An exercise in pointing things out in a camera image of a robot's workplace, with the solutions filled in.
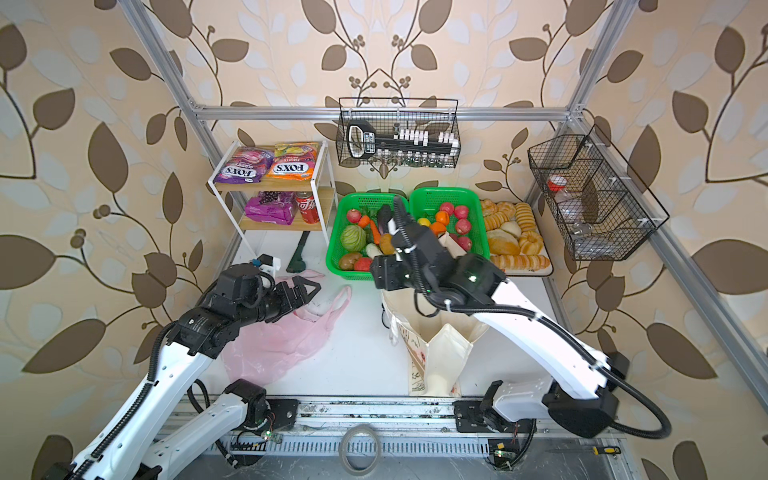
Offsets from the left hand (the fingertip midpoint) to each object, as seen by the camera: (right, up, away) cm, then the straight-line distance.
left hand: (312, 291), depth 71 cm
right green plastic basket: (+32, +27, +48) cm, 64 cm away
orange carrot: (+8, +19, +42) cm, 47 cm away
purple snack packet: (-18, +22, +21) cm, 36 cm away
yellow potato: (+17, +10, +29) cm, 35 cm away
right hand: (+18, +6, -7) cm, 20 cm away
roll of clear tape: (+11, -36, +4) cm, 37 cm away
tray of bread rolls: (+63, +11, +34) cm, 72 cm away
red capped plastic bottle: (+64, +28, +10) cm, 71 cm away
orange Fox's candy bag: (-9, +35, +12) cm, 38 cm away
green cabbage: (+5, +13, +31) cm, 34 cm away
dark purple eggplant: (+16, +21, +38) cm, 46 cm away
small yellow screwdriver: (+70, -37, -2) cm, 79 cm away
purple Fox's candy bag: (-23, +33, +13) cm, 42 cm away
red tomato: (+9, +4, +26) cm, 28 cm away
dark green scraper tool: (-14, +4, +32) cm, 35 cm away
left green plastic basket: (+6, +27, +44) cm, 52 cm away
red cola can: (-6, +22, +18) cm, 29 cm away
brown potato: (+4, +5, +28) cm, 28 cm away
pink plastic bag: (-15, -19, +14) cm, 28 cm away
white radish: (+12, +9, +31) cm, 34 cm away
